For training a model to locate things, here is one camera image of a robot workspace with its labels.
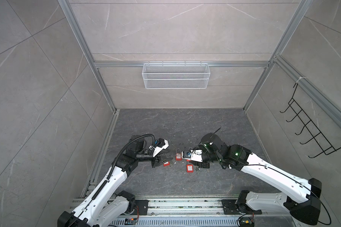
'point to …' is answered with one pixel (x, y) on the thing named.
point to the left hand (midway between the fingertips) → (169, 151)
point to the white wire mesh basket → (175, 75)
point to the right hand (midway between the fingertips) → (191, 153)
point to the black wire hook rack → (327, 147)
